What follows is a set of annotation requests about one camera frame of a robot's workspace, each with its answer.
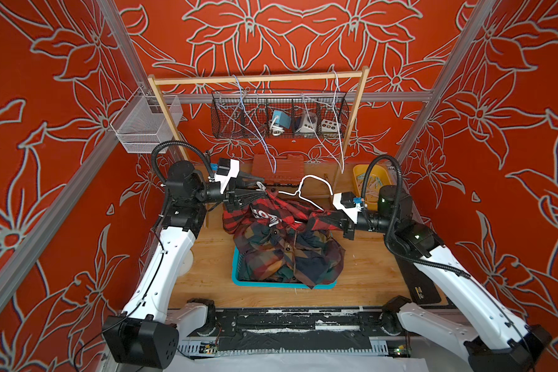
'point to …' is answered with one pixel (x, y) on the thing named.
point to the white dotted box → (328, 125)
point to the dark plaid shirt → (289, 253)
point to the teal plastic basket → (239, 281)
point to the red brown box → (290, 169)
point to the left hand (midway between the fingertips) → (262, 187)
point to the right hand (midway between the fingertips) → (318, 214)
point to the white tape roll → (187, 264)
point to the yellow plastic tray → (378, 176)
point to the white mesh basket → (142, 124)
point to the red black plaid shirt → (273, 211)
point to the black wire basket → (260, 114)
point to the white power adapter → (307, 126)
